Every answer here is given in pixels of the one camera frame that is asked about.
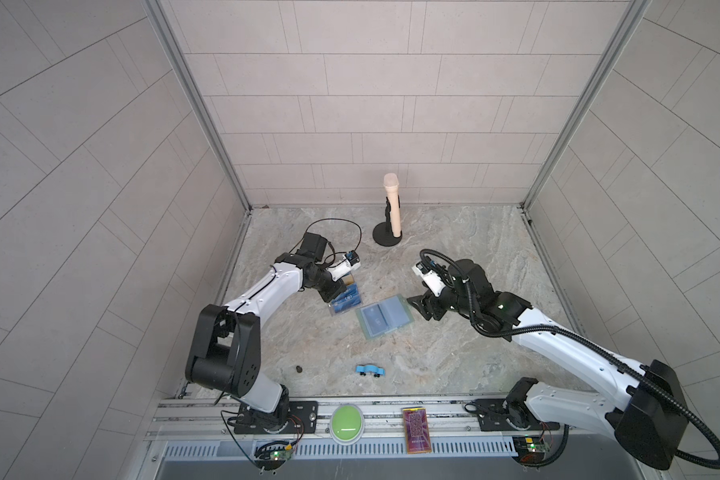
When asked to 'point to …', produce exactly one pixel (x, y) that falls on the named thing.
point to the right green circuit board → (529, 449)
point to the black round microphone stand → (383, 232)
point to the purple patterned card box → (417, 430)
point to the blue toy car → (370, 369)
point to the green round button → (346, 424)
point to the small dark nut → (299, 369)
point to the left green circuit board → (270, 458)
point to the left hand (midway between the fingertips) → (348, 282)
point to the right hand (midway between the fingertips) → (414, 294)
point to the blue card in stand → (348, 299)
